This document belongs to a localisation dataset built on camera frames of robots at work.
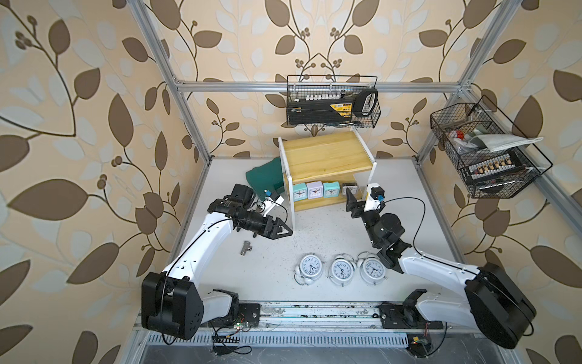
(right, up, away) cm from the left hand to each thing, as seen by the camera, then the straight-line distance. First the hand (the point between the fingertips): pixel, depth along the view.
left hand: (285, 232), depth 74 cm
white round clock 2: (+20, -15, +7) cm, 26 cm away
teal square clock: (+17, +14, +9) cm, 23 cm away
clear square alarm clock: (+25, +15, +10) cm, 30 cm away
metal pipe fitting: (-16, -10, +15) cm, 24 cm away
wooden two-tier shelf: (+11, +20, -2) cm, 23 cm away
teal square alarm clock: (+5, +13, +8) cm, 16 cm away
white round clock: (+8, -15, +7) cm, 18 cm away
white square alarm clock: (+10, +14, +9) cm, 19 cm away
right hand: (+25, +14, +4) cm, 29 cm away
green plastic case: (-11, +19, +35) cm, 42 cm away
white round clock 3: (+31, -15, +7) cm, 35 cm away
